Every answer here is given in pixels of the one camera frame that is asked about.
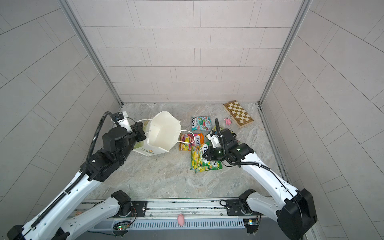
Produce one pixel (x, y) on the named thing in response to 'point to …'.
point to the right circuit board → (251, 224)
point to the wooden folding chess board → (238, 113)
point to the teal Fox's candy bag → (201, 123)
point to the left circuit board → (122, 227)
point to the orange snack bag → (187, 140)
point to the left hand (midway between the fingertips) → (147, 121)
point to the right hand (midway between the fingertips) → (202, 157)
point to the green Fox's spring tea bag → (214, 129)
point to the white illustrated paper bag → (162, 131)
